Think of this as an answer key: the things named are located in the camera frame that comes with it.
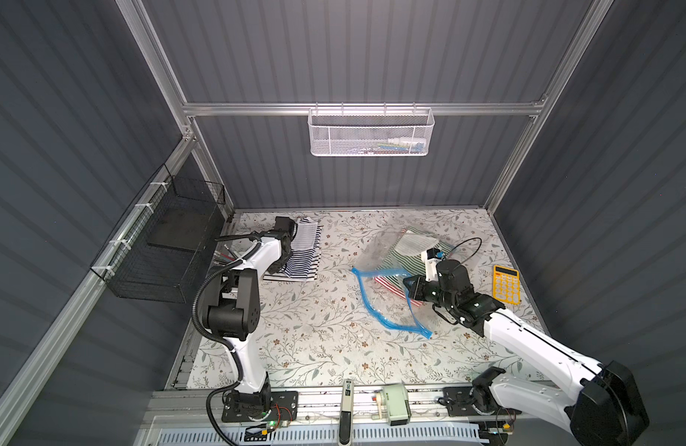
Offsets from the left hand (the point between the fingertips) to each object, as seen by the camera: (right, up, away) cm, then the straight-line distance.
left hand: (279, 260), depth 96 cm
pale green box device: (+37, -35, -26) cm, 57 cm away
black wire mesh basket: (-26, +5, -22) cm, 35 cm away
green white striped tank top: (+45, 0, +4) cm, 45 cm away
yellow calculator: (+79, -9, 0) cm, 80 cm away
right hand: (+42, -5, -15) cm, 45 cm away
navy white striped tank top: (+8, 0, +6) cm, 10 cm away
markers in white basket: (+42, +39, -4) cm, 57 cm away
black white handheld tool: (+24, -36, -27) cm, 51 cm away
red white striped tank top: (+41, -10, -2) cm, 42 cm away
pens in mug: (-15, +2, -9) cm, 18 cm away
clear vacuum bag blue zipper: (+37, -16, -4) cm, 40 cm away
